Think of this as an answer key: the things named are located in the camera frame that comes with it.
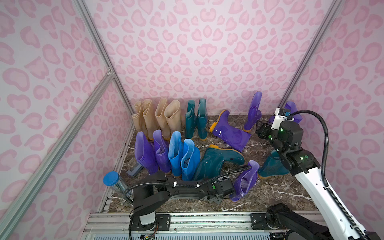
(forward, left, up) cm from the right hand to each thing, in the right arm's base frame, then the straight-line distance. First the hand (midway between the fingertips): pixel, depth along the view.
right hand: (261, 121), depth 69 cm
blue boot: (-16, +32, -8) cm, 37 cm away
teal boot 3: (-6, +22, -30) cm, 38 cm away
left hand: (-23, +19, -33) cm, 44 cm away
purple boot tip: (+17, +9, -33) cm, 38 cm away
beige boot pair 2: (+10, +59, -18) cm, 62 cm away
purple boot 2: (-12, +46, -8) cm, 48 cm away
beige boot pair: (+10, +65, -10) cm, 66 cm away
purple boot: (-12, +54, -9) cm, 56 cm away
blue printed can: (-23, +68, -13) cm, 73 cm away
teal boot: (+10, +34, -10) cm, 37 cm away
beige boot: (+20, +54, -11) cm, 58 cm away
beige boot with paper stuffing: (+13, +45, -8) cm, 47 cm away
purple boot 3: (+21, -26, -10) cm, 35 cm away
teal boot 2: (+11, +27, -10) cm, 31 cm away
